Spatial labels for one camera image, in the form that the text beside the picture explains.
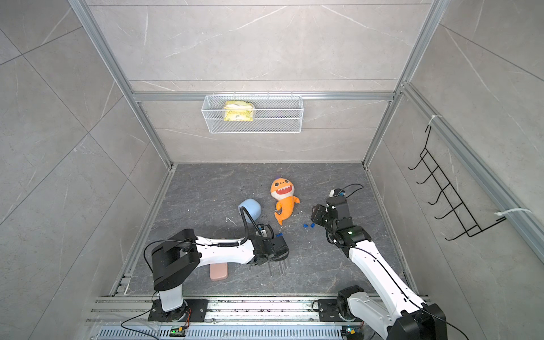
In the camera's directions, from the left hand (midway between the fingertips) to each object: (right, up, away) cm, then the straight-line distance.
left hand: (275, 251), depth 87 cm
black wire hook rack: (+57, +26, -20) cm, 66 cm away
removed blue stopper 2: (+17, +9, +8) cm, 21 cm away
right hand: (+17, +19, -5) cm, 26 cm away
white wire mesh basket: (-1, +62, +14) cm, 64 cm away
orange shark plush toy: (+4, +26, +11) cm, 28 cm away
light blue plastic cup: (-10, +17, +5) cm, 21 cm away
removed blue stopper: (+14, +9, +8) cm, 19 cm away
